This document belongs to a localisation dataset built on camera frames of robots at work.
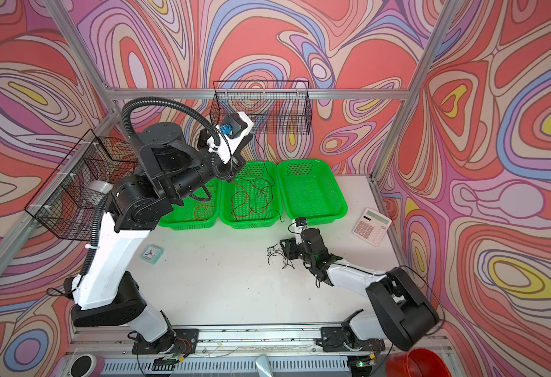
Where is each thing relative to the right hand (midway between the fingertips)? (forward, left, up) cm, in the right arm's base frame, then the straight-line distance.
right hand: (287, 244), depth 88 cm
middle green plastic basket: (+27, +15, -6) cm, 31 cm away
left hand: (-1, +9, +51) cm, 52 cm away
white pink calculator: (+10, -37, -5) cm, 39 cm away
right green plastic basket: (+35, -13, -7) cm, 38 cm away
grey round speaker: (-36, +60, 0) cm, 70 cm away
